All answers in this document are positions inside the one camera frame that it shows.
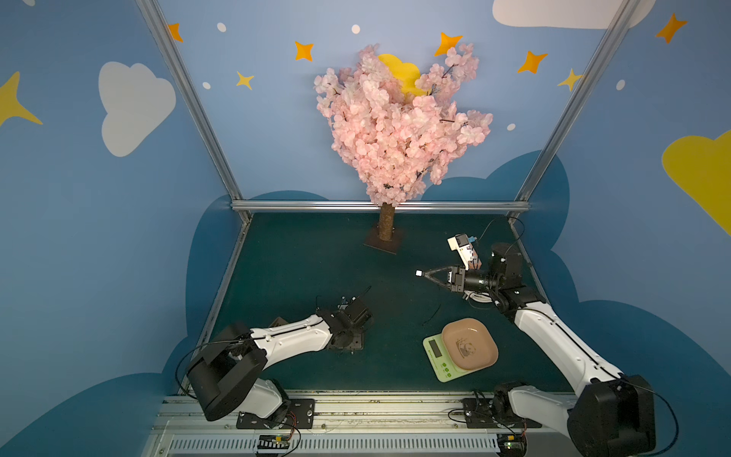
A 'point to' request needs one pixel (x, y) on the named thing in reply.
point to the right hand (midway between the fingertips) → (430, 274)
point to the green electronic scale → (441, 362)
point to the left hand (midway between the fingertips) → (355, 336)
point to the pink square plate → (470, 343)
